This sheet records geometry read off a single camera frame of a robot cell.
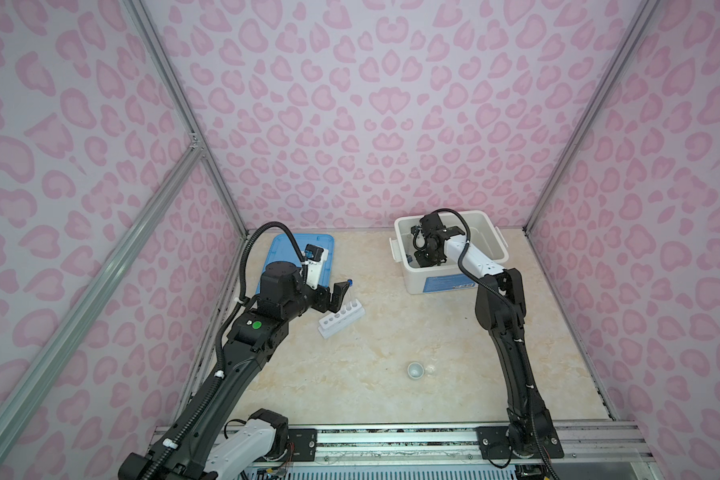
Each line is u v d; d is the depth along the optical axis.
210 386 0.44
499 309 0.64
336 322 0.91
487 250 1.00
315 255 0.62
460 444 0.75
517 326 0.63
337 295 0.65
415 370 0.84
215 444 0.53
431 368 0.86
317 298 0.65
